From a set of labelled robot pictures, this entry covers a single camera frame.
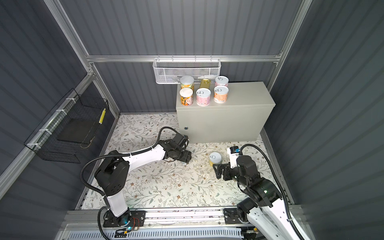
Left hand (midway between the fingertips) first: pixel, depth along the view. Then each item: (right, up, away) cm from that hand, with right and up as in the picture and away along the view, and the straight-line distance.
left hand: (187, 155), depth 91 cm
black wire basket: (-58, +12, -29) cm, 66 cm away
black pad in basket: (-58, +16, -12) cm, 61 cm away
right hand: (+19, -1, -19) cm, 27 cm away
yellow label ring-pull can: (+17, -1, -2) cm, 17 cm away
